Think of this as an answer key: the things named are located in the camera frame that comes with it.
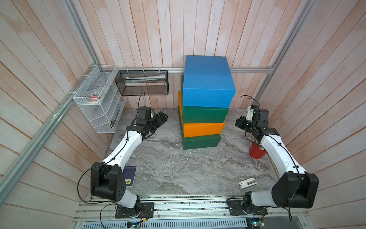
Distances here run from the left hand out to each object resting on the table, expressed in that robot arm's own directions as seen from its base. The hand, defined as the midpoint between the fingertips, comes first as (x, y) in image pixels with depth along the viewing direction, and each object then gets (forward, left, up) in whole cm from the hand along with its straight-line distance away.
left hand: (164, 121), depth 85 cm
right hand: (+1, -44, +1) cm, 44 cm away
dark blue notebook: (-24, +22, -22) cm, 39 cm away
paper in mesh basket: (+24, +23, +13) cm, 36 cm away
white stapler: (-31, -48, -19) cm, 60 cm away
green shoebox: (-5, -22, -17) cm, 28 cm away
